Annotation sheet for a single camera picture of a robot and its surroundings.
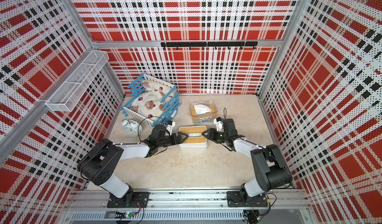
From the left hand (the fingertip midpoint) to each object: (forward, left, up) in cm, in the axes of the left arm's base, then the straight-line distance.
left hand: (186, 137), depth 90 cm
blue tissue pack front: (+20, -9, +2) cm, 22 cm away
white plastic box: (-5, -5, -4) cm, 8 cm away
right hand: (0, -12, +2) cm, 12 cm away
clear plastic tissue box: (+14, -12, -3) cm, 19 cm away
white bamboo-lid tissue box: (+4, -4, +2) cm, 6 cm away
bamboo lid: (+18, -18, +1) cm, 25 cm away
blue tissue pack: (+1, -5, +1) cm, 5 cm away
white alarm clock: (+4, +34, +4) cm, 34 cm away
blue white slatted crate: (+25, +12, +4) cm, 28 cm away
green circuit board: (-39, +26, -4) cm, 47 cm away
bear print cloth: (+24, +28, +3) cm, 36 cm away
